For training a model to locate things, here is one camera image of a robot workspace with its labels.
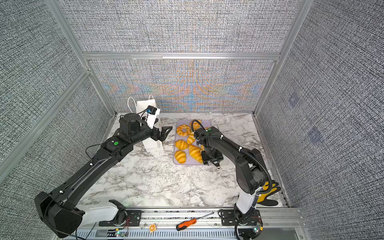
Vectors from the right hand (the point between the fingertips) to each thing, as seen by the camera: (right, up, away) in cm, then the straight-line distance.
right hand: (213, 161), depth 85 cm
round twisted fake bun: (-10, +21, -2) cm, 23 cm away
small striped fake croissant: (-13, +12, +15) cm, 23 cm away
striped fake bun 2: (-19, +1, +7) cm, 20 cm away
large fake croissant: (-9, +3, +7) cm, 12 cm away
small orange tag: (-31, -28, -15) cm, 44 cm away
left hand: (-25, +21, -13) cm, 36 cm away
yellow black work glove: (+12, -4, -33) cm, 36 cm away
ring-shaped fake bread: (-20, +16, +19) cm, 32 cm away
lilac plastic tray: (-16, +4, +12) cm, 20 cm away
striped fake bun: (-19, +8, +12) cm, 24 cm away
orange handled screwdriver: (-17, -27, -15) cm, 35 cm away
